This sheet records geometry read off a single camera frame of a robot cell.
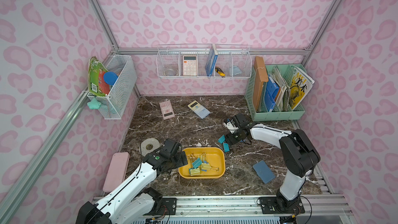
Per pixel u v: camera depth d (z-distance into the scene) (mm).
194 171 803
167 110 1099
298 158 477
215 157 874
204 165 838
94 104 628
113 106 732
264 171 834
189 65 933
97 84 701
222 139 944
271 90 975
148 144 936
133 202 565
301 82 975
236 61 998
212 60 871
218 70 952
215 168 841
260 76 833
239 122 767
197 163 817
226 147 906
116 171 824
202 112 1095
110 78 754
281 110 1068
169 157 607
